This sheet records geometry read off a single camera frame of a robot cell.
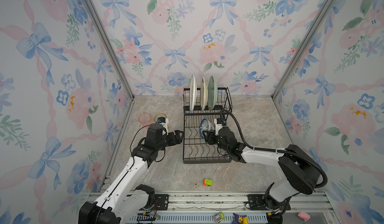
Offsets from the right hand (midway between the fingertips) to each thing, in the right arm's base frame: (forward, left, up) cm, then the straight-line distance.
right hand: (206, 130), depth 87 cm
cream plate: (+6, +2, +24) cm, 25 cm away
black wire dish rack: (+4, +4, +18) cm, 19 cm away
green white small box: (-41, -5, -8) cm, 42 cm away
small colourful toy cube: (-26, 0, -9) cm, 27 cm away
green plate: (+7, -2, +24) cm, 25 cm away
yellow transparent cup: (-4, +24, +18) cm, 30 cm away
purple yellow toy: (-42, -14, -9) cm, 45 cm away
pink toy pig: (-40, -45, -10) cm, 61 cm away
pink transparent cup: (+14, +42, -9) cm, 45 cm away
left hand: (-6, +15, +6) cm, 17 cm away
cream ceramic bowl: (-11, +19, +15) cm, 27 cm away
